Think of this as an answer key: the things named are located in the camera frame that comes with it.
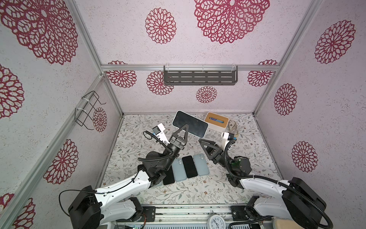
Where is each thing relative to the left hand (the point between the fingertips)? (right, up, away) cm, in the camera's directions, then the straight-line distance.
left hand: (189, 127), depth 60 cm
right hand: (+6, -7, -1) cm, 9 cm away
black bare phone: (+1, -25, +31) cm, 40 cm away
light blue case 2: (+9, -24, +31) cm, 41 cm away
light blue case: (-5, -27, +30) cm, 41 cm away
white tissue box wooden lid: (+24, +6, +52) cm, 58 cm away
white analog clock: (+14, -46, +9) cm, 49 cm away
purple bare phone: (-11, -31, +26) cm, 42 cm away
